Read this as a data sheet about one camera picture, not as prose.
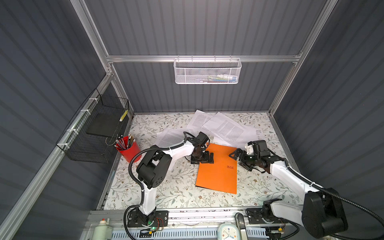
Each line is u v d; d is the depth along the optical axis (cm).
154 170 51
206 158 82
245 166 77
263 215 73
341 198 39
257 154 68
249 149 80
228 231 68
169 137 105
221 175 94
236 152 79
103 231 64
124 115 83
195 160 80
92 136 72
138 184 51
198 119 116
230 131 109
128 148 83
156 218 73
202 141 77
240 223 68
